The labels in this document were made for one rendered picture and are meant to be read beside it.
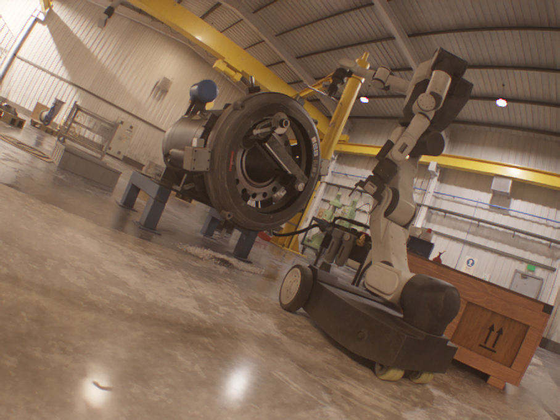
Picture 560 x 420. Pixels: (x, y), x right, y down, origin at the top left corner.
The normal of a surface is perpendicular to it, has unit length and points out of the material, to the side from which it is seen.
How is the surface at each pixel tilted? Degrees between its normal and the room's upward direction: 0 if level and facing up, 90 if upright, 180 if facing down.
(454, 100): 98
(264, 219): 90
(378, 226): 115
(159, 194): 90
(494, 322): 90
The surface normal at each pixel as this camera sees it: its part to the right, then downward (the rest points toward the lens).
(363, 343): -0.72, -0.36
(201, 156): 0.66, 0.26
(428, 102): -0.19, 0.00
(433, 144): 0.22, 0.21
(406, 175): 0.42, -0.28
